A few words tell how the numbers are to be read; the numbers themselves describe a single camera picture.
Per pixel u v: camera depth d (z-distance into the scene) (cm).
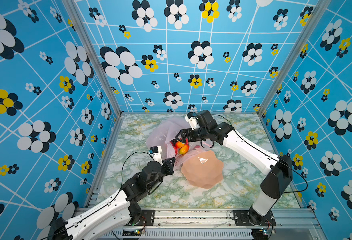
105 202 49
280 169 45
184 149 96
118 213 60
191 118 71
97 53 87
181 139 69
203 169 90
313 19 72
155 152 65
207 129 60
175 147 95
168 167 64
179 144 96
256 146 50
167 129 87
